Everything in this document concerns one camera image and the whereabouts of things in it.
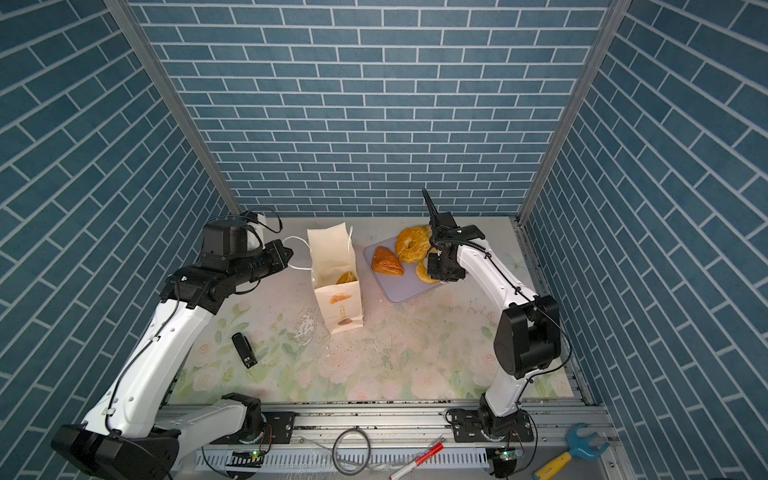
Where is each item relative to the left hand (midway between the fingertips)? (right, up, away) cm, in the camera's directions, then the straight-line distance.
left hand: (296, 249), depth 72 cm
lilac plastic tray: (+19, -11, +30) cm, 37 cm away
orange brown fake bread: (+20, -5, +30) cm, 37 cm away
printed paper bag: (+4, -9, +28) cm, 29 cm away
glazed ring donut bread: (+33, -9, +30) cm, 46 cm away
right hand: (+36, -7, +16) cm, 40 cm away
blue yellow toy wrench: (+68, -46, -2) cm, 82 cm away
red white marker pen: (+33, -48, -1) cm, 58 cm away
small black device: (-19, -29, +12) cm, 37 cm away
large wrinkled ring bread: (+30, +2, +33) cm, 45 cm away
